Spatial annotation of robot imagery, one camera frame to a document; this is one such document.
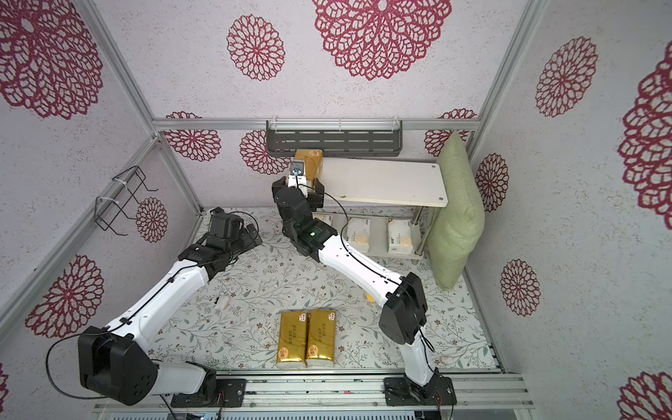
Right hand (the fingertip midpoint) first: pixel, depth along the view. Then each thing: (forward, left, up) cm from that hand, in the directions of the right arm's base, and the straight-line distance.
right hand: (299, 177), depth 73 cm
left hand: (-7, +19, -19) cm, 28 cm away
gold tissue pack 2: (-35, -6, -33) cm, 48 cm away
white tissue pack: (+2, -33, -29) cm, 43 cm away
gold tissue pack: (-35, +2, -33) cm, 48 cm away
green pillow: (-9, -45, -11) cm, 47 cm away
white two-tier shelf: (+30, -31, -41) cm, 59 cm away
